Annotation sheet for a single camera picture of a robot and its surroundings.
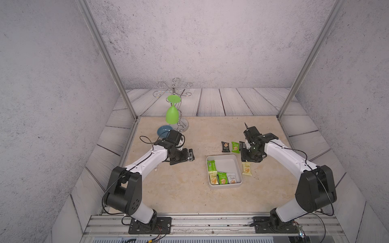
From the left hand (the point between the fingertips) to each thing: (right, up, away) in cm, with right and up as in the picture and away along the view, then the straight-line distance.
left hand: (190, 159), depth 87 cm
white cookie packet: (+23, -11, 0) cm, 26 cm away
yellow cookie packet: (+13, -10, 0) cm, 17 cm away
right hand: (+31, 0, -1) cm, 31 cm away
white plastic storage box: (+20, -7, +5) cm, 22 cm away
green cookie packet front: (+18, -11, 0) cm, 21 cm away
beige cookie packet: (+34, -7, +5) cm, 35 cm away
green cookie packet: (+29, +5, +15) cm, 33 cm away
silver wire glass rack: (-9, +41, +7) cm, 43 cm away
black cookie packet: (+22, +5, +15) cm, 28 cm away
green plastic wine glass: (-11, +27, +3) cm, 29 cm away
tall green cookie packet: (+12, -5, +4) cm, 14 cm away
